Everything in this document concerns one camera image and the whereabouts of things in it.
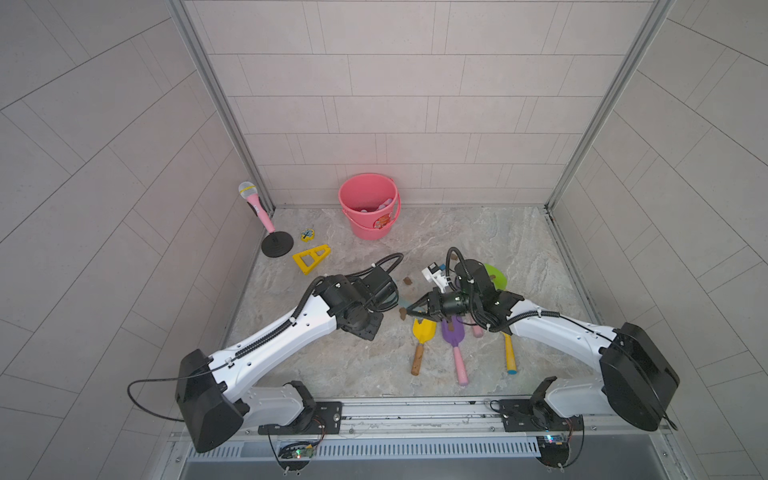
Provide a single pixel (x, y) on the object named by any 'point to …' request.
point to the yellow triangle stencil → (316, 260)
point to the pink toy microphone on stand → (276, 244)
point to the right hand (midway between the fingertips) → (411, 314)
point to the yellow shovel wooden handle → (423, 331)
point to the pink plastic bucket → (370, 203)
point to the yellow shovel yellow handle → (510, 356)
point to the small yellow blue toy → (307, 235)
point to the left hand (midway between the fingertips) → (371, 326)
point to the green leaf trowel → (498, 278)
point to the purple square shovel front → (455, 337)
